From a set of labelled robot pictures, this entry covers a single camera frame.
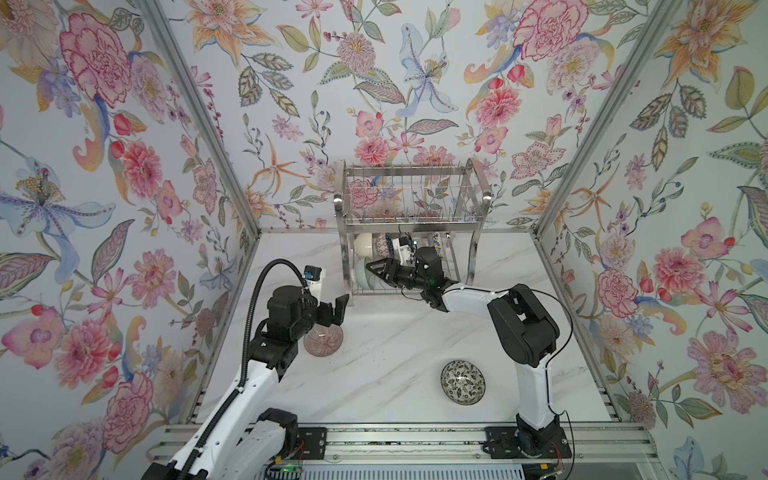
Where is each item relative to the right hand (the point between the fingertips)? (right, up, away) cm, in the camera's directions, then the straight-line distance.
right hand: (368, 267), depth 89 cm
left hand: (-7, -6, -11) cm, 15 cm away
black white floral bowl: (+27, -32, -6) cm, 42 cm away
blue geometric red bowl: (+5, +7, +11) cm, 14 cm away
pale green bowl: (-1, -3, +4) cm, 5 cm away
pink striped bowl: (-14, -22, +1) cm, 26 cm away
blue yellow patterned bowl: (+22, +8, +12) cm, 26 cm away
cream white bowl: (-2, +8, +11) cm, 14 cm away
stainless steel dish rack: (+11, +11, -13) cm, 20 cm away
